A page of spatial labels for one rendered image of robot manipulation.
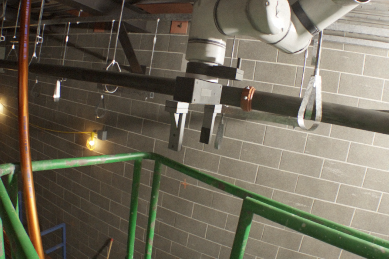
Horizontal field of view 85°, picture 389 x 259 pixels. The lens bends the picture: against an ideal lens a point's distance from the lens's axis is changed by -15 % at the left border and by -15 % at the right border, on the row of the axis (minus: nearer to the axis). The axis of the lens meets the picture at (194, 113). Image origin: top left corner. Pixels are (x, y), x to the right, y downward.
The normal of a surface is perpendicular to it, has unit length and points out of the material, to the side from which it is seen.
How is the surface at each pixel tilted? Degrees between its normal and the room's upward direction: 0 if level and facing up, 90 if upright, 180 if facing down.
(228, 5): 89
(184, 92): 90
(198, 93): 90
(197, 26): 91
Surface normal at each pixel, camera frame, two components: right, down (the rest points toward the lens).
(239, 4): -0.72, -0.06
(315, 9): -0.54, 0.35
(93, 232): -0.41, 0.03
